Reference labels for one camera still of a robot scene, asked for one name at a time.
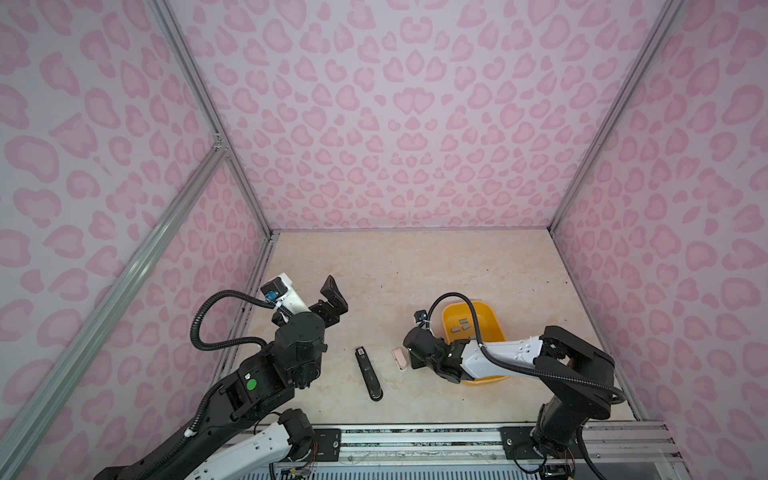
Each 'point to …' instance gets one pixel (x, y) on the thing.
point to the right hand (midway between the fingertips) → (414, 346)
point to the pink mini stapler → (401, 358)
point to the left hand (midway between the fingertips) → (320, 283)
